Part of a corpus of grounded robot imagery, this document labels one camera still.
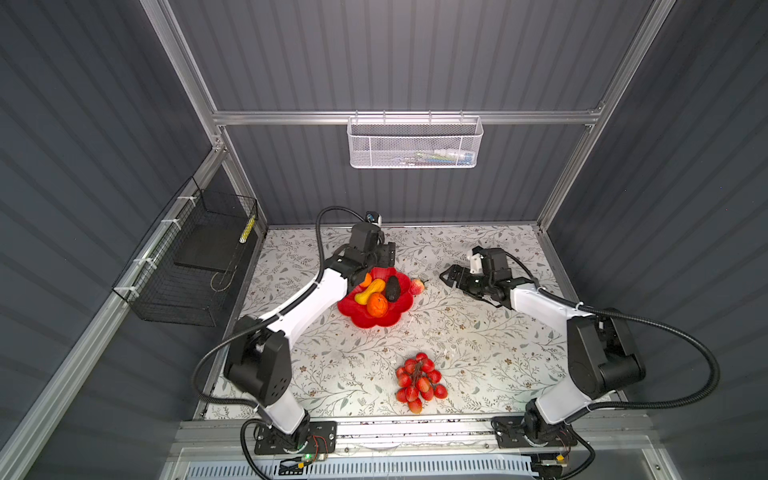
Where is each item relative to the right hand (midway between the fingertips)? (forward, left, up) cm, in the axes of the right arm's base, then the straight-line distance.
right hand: (452, 281), depth 92 cm
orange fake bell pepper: (-6, +24, -3) cm, 25 cm away
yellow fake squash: (+2, +25, -6) cm, 25 cm away
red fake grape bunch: (-29, +12, -4) cm, 31 cm away
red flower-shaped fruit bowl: (-7, +29, -8) cm, 31 cm away
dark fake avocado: (+1, +19, -5) cm, 20 cm away
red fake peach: (+2, +11, -6) cm, 13 cm away
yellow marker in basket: (+4, +58, +20) cm, 62 cm away
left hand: (+5, +22, +12) cm, 26 cm away
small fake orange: (+4, +27, -5) cm, 28 cm away
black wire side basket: (-9, +69, +19) cm, 72 cm away
